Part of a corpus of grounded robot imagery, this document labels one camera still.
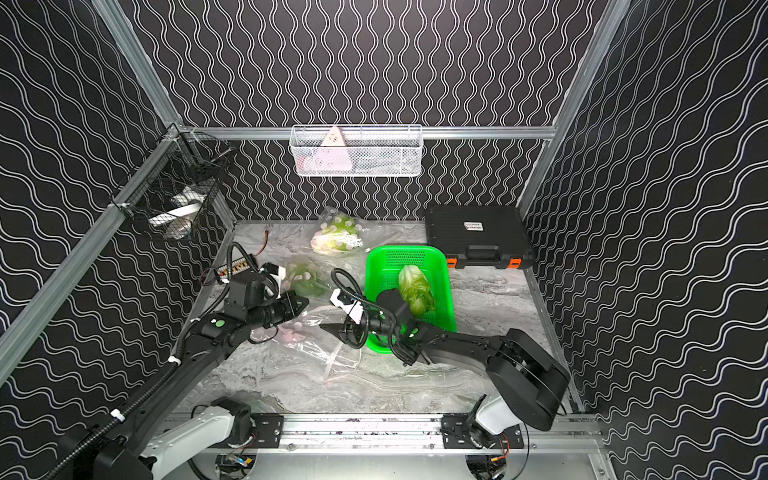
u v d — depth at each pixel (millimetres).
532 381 434
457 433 746
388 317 597
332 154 892
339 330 663
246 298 595
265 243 1136
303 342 825
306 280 877
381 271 1033
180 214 744
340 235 1065
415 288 892
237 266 1059
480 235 1077
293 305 689
